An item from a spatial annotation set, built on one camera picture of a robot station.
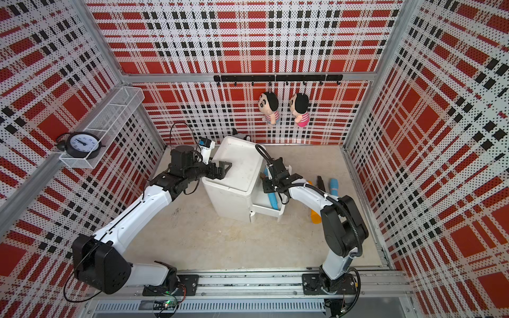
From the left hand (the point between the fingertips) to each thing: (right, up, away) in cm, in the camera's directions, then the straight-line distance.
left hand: (224, 161), depth 80 cm
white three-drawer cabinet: (+5, -12, -7) cm, 15 cm away
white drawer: (+15, -18, +1) cm, 24 cm away
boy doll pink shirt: (+34, +29, +18) cm, 48 cm away
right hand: (+19, -10, +12) cm, 24 cm away
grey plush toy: (+1, +15, +20) cm, 25 cm away
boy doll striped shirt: (+18, +27, +11) cm, 34 cm away
